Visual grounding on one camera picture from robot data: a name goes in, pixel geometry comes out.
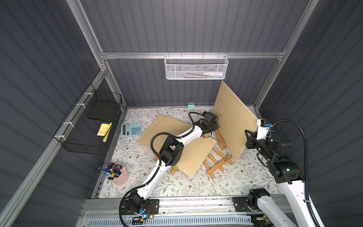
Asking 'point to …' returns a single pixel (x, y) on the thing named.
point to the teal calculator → (131, 129)
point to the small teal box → (191, 105)
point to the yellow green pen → (105, 137)
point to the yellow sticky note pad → (102, 129)
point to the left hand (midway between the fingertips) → (220, 126)
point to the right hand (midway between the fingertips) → (250, 131)
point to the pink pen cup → (116, 173)
